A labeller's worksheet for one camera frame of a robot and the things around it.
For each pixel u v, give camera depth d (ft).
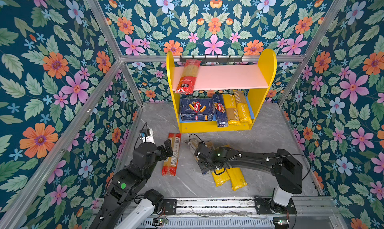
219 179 2.63
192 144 2.93
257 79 2.52
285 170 1.45
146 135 1.79
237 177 2.65
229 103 3.16
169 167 2.76
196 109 2.91
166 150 1.95
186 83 2.22
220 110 2.98
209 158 2.02
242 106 3.07
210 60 2.98
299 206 2.46
